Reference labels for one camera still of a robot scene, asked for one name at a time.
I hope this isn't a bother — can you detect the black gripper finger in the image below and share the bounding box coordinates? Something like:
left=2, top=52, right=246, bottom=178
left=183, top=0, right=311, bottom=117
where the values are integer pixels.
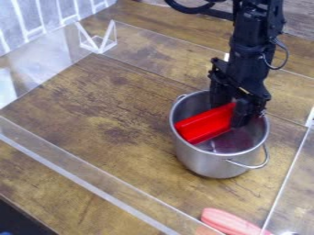
left=210, top=79, right=234, bottom=108
left=231, top=98, right=266, bottom=129

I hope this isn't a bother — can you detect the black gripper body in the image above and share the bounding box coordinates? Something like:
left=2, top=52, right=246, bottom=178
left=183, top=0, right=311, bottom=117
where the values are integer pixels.
left=208, top=39, right=276, bottom=102

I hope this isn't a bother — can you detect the red plastic block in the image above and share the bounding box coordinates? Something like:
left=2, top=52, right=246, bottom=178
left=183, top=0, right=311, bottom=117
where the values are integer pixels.
left=173, top=102, right=235, bottom=144

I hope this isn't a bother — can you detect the silver metal pot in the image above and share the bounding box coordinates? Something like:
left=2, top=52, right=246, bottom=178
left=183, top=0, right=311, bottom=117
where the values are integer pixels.
left=169, top=91, right=270, bottom=179

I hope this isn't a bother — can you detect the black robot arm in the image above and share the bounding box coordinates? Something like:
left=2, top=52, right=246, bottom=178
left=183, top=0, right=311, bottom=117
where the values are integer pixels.
left=208, top=0, right=290, bottom=128

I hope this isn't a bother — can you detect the clear acrylic right panel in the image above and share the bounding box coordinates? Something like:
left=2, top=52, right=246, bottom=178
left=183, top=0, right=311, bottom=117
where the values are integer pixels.
left=262, top=107, right=314, bottom=235

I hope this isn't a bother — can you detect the clear acrylic panel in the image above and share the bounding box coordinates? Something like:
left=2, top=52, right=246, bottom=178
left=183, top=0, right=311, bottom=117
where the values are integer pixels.
left=262, top=107, right=314, bottom=235
left=0, top=116, right=223, bottom=235

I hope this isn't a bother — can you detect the clear acrylic front panel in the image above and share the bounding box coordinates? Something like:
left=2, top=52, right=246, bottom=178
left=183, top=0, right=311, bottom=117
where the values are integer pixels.
left=0, top=116, right=223, bottom=235

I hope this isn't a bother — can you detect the black wall strip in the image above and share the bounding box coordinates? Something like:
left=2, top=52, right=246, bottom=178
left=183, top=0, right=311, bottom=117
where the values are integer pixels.
left=202, top=8, right=232, bottom=21

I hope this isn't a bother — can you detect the black cable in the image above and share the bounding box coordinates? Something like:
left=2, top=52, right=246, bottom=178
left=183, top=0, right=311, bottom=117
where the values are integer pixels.
left=163, top=0, right=231, bottom=15

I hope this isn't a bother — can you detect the clear acrylic triangle bracket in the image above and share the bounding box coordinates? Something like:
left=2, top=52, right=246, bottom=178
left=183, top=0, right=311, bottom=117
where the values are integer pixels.
left=75, top=20, right=117, bottom=54

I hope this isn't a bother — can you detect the orange plastic handle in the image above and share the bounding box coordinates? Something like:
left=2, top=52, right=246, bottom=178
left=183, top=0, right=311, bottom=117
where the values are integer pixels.
left=202, top=207, right=275, bottom=235

